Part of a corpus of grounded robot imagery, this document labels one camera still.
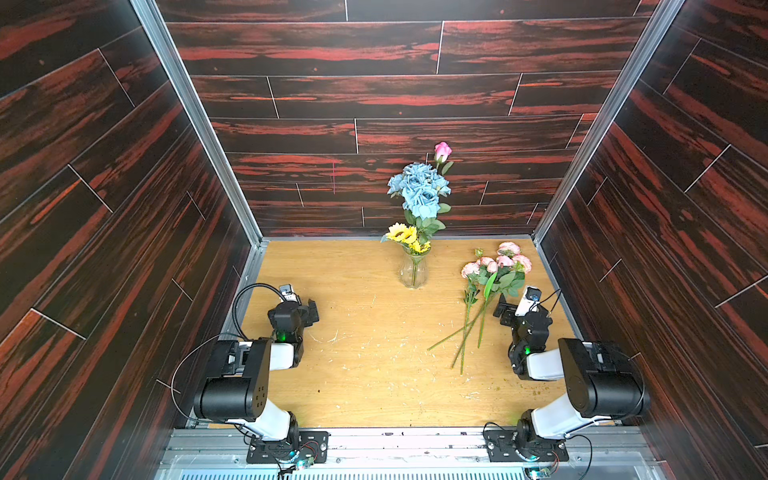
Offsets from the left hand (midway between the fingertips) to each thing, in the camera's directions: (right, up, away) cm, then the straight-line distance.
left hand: (297, 302), depth 95 cm
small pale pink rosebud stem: (+65, +10, +6) cm, 66 cm away
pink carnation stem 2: (+75, +11, +12) cm, 77 cm away
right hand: (+72, +2, -4) cm, 72 cm away
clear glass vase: (+39, +11, +6) cm, 41 cm away
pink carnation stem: (+64, +14, +12) cm, 66 cm away
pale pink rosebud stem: (+59, +10, +9) cm, 60 cm away
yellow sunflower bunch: (+35, +21, -5) cm, 41 cm away
